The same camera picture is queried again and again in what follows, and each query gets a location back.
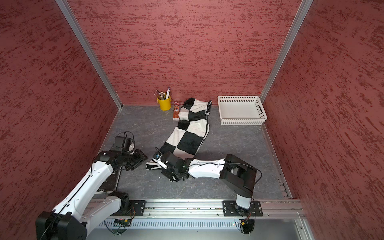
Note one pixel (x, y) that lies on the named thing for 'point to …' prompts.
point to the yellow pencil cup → (165, 105)
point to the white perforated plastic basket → (241, 110)
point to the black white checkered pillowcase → (187, 139)
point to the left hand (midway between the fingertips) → (145, 162)
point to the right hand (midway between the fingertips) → (165, 168)
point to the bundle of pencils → (161, 95)
